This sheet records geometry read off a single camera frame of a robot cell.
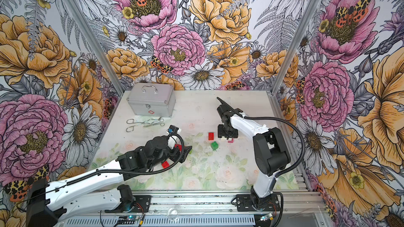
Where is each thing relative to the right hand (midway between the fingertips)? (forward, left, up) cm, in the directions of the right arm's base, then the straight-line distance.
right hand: (226, 139), depth 91 cm
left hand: (-10, +23, +12) cm, 27 cm away
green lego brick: (-3, +7, -3) cm, 8 cm away
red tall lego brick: (+3, +8, -2) cm, 9 cm away
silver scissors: (+17, +42, -5) cm, 45 cm away
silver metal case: (+23, +43, +11) cm, 50 cm away
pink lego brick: (+1, -3, -5) cm, 6 cm away
